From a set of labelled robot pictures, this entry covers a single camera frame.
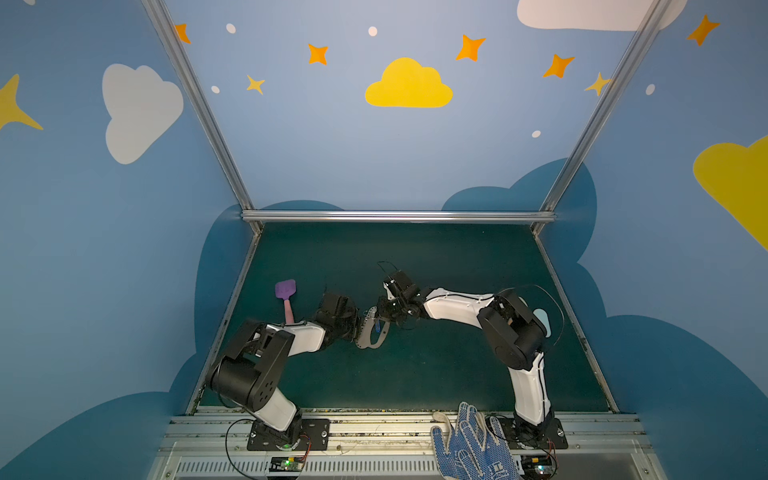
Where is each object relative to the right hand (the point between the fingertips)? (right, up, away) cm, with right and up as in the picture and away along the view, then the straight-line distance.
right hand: (374, 312), depth 94 cm
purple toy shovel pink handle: (-31, +6, +7) cm, 33 cm away
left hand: (0, -1, -1) cm, 1 cm away
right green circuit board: (+41, -33, -22) cm, 57 cm away
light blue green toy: (+55, -2, +2) cm, 55 cm away
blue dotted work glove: (+25, -30, -22) cm, 45 cm away
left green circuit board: (-20, -32, -23) cm, 45 cm away
